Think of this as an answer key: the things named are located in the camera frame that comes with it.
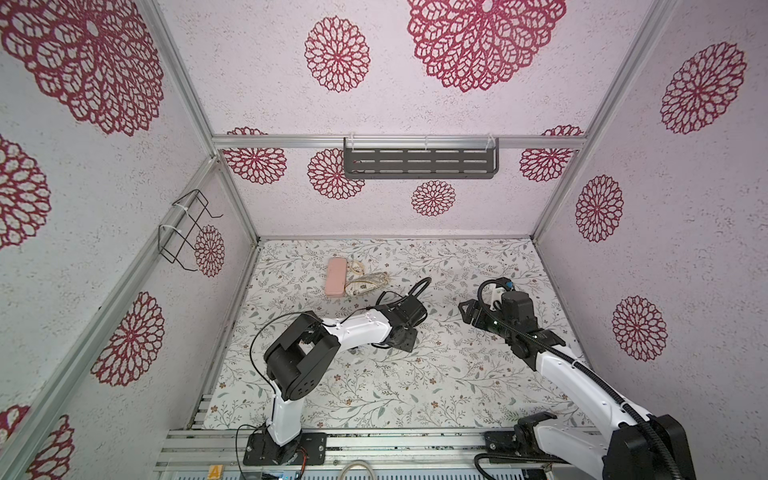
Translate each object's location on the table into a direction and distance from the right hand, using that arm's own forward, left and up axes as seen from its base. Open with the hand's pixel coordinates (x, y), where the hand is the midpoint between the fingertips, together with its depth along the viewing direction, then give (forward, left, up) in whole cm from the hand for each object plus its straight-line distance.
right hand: (470, 303), depth 84 cm
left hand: (-6, +20, -14) cm, 25 cm away
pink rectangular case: (+19, +43, -13) cm, 49 cm away
